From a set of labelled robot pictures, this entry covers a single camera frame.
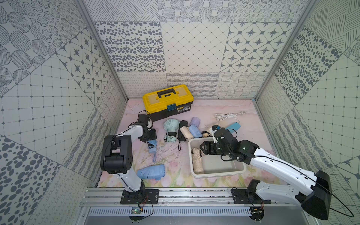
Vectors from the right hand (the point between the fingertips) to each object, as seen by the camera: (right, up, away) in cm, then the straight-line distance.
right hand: (206, 147), depth 76 cm
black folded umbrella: (-14, +2, +17) cm, 23 cm away
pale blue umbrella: (-5, +7, +18) cm, 19 cm away
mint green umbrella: (-21, +10, +22) cm, 32 cm away
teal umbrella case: (+26, +9, +28) cm, 39 cm away
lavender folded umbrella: (-4, +13, +29) cm, 32 cm away
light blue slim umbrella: (-33, -2, +13) cm, 36 cm away
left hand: (-35, +4, +20) cm, 41 cm away
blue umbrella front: (-30, -15, +4) cm, 34 cm away
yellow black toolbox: (-24, +27, +22) cm, 42 cm away
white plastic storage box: (+5, -12, +9) cm, 16 cm away
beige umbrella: (-4, -10, +6) cm, 12 cm away
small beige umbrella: (-11, +6, +16) cm, 20 cm away
